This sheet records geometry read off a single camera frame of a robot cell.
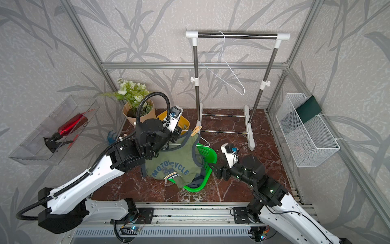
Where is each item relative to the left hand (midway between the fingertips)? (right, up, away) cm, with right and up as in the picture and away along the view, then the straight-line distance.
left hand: (179, 119), depth 62 cm
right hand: (+15, -18, +6) cm, 24 cm away
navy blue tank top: (+7, -32, +17) cm, 37 cm away
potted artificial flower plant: (-32, +16, +27) cm, 45 cm away
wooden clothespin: (+7, -5, +8) cm, 11 cm away
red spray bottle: (-49, -5, +2) cm, 49 cm away
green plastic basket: (+12, -21, +22) cm, 32 cm away
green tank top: (-3, -21, +13) cm, 25 cm away
